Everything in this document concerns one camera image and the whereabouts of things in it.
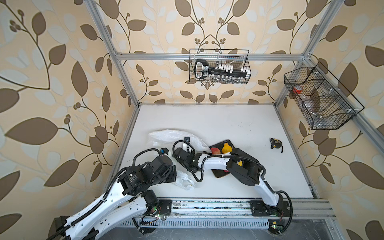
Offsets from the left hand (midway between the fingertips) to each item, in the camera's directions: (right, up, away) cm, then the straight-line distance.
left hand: (177, 172), depth 70 cm
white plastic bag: (+3, -3, -2) cm, 4 cm away
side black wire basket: (+73, +33, +4) cm, 80 cm away
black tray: (+21, -5, +13) cm, 26 cm away
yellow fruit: (+29, +6, +25) cm, 38 cm away
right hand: (-1, +5, +25) cm, 25 cm away
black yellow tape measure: (+60, +9, +25) cm, 66 cm away
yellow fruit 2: (+27, +8, -12) cm, 30 cm away
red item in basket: (+69, +42, +19) cm, 83 cm away
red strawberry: (+21, +6, +21) cm, 30 cm away
